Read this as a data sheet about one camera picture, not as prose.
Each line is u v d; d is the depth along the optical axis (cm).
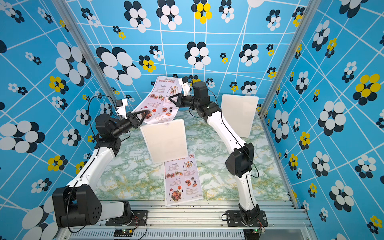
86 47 83
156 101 79
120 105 65
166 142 118
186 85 70
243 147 53
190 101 68
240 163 52
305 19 72
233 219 72
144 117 71
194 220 74
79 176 45
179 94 71
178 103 68
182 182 86
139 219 73
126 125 66
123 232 72
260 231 67
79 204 41
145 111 72
